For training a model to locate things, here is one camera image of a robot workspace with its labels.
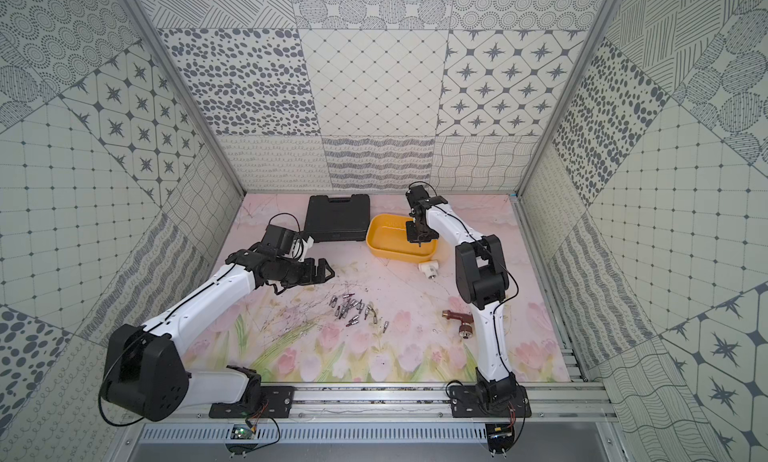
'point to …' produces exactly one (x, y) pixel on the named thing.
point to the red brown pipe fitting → (466, 328)
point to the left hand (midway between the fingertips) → (321, 270)
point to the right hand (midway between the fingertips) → (422, 240)
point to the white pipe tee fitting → (429, 268)
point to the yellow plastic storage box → (386, 238)
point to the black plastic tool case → (338, 219)
